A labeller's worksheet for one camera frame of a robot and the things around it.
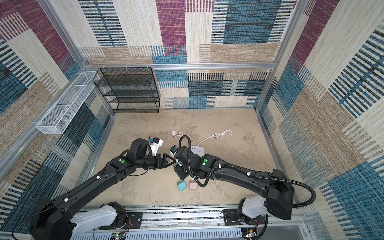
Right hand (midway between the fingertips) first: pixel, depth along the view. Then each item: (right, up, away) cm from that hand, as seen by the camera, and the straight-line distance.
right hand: (180, 169), depth 76 cm
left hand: (-4, +5, -1) cm, 6 cm away
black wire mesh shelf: (-40, +47, +33) cm, 70 cm away
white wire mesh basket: (-58, +26, -4) cm, 64 cm away
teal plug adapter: (0, -11, +7) cm, 13 cm away
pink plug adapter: (+6, -11, +7) cm, 14 cm away
